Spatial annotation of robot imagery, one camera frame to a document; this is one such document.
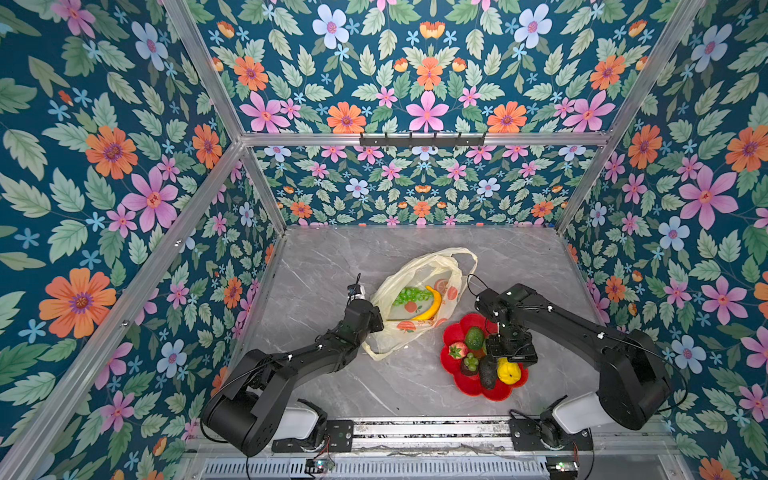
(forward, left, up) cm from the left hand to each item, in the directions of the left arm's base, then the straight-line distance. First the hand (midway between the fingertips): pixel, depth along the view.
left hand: (381, 302), depth 89 cm
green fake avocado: (-12, -27, -4) cm, 29 cm away
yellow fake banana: (+3, -18, -6) cm, 19 cm away
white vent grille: (-40, +1, -8) cm, 41 cm away
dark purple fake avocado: (-21, -29, -4) cm, 36 cm away
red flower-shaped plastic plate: (-24, -24, -6) cm, 34 cm away
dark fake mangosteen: (-19, -24, -3) cm, 31 cm away
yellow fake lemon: (-22, -33, -2) cm, 40 cm away
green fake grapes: (+5, -10, -6) cm, 13 cm away
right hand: (-20, -33, -2) cm, 39 cm away
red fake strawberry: (-15, -21, -2) cm, 26 cm away
